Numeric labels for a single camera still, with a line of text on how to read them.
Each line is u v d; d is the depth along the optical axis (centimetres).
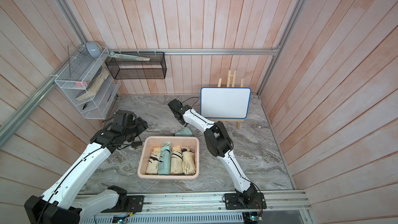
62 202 38
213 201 76
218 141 60
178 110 77
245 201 64
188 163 79
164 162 78
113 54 91
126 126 58
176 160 80
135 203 73
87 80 76
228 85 88
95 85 81
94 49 82
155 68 107
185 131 96
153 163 79
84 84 70
